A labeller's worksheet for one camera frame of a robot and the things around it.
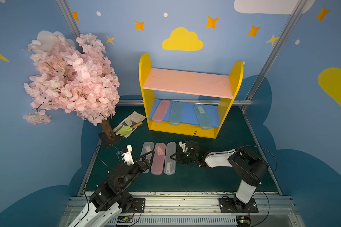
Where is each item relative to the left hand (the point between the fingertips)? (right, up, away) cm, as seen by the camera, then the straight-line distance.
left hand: (150, 152), depth 69 cm
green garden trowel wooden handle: (-24, +9, +36) cm, 44 cm away
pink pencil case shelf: (+3, +23, +29) cm, 37 cm away
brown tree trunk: (-32, +10, +23) cm, 41 cm away
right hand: (+11, -7, +19) cm, 23 cm away
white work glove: (-19, +17, +44) cm, 51 cm away
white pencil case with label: (+10, -12, +16) cm, 22 cm away
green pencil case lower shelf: (+13, +21, +30) cm, 39 cm away
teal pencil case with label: (+33, +17, +28) cm, 47 cm away
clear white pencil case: (-6, -2, +27) cm, 27 cm away
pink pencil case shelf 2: (+2, -12, +18) cm, 22 cm away
